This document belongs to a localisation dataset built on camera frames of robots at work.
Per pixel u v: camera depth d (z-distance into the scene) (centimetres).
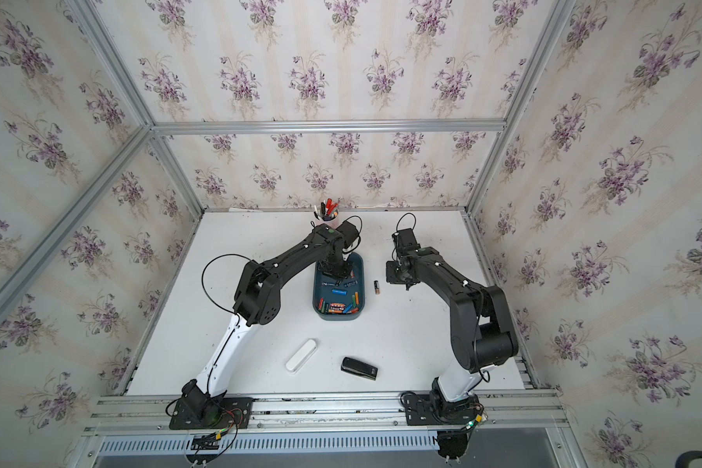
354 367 78
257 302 61
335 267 87
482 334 46
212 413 65
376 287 97
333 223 102
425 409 73
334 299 94
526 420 75
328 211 107
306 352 81
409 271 67
